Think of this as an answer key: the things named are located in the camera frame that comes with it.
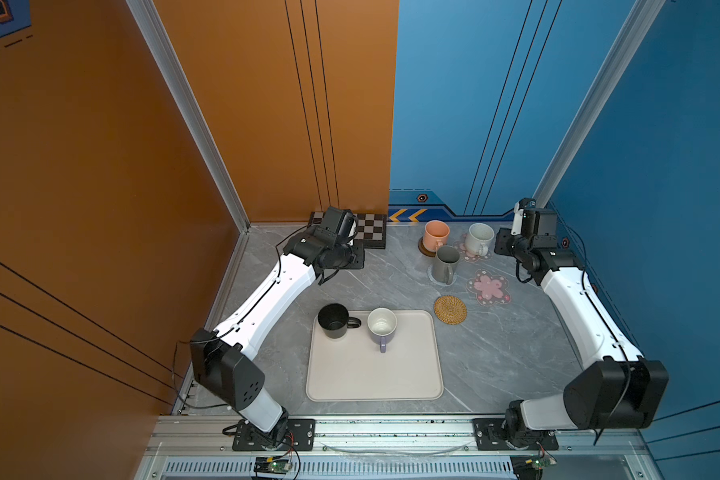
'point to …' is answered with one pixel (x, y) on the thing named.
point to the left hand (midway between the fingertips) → (361, 253)
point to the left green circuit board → (271, 465)
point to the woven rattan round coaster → (450, 309)
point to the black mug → (334, 320)
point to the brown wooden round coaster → (422, 249)
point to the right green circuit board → (539, 463)
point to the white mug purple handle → (382, 323)
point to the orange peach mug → (435, 234)
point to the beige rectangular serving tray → (353, 368)
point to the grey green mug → (446, 261)
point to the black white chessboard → (372, 228)
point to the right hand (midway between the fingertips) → (501, 234)
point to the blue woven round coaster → (439, 282)
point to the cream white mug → (478, 238)
